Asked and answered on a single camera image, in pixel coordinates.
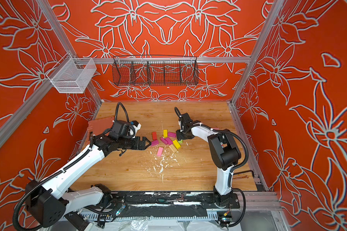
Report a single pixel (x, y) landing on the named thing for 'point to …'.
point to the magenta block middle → (164, 140)
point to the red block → (154, 135)
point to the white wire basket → (72, 75)
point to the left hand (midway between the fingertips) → (145, 141)
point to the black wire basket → (154, 70)
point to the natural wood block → (173, 148)
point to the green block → (180, 141)
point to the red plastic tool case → (98, 126)
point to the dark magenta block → (168, 140)
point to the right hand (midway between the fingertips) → (180, 134)
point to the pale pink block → (160, 151)
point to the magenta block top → (172, 134)
